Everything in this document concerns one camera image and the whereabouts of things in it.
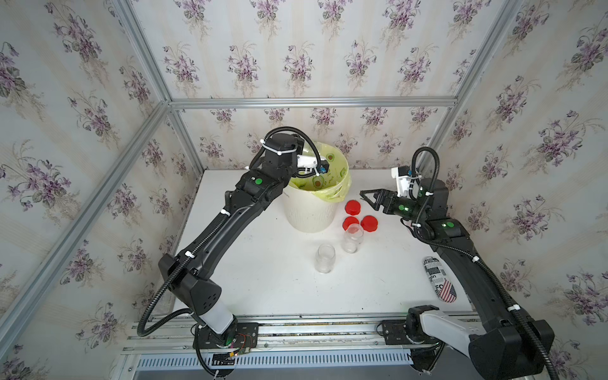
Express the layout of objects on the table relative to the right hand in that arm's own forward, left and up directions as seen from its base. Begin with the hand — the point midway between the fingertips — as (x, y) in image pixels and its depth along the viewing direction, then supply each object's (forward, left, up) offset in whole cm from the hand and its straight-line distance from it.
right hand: (373, 195), depth 73 cm
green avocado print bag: (+5, +12, -1) cm, 13 cm away
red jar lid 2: (+9, +3, -29) cm, 30 cm away
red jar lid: (+15, +1, -27) cm, 31 cm away
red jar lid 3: (+7, -5, -27) cm, 29 cm away
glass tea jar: (-12, +15, -21) cm, 28 cm away
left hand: (+10, +27, +14) cm, 32 cm away
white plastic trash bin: (+11, +21, -26) cm, 35 cm away
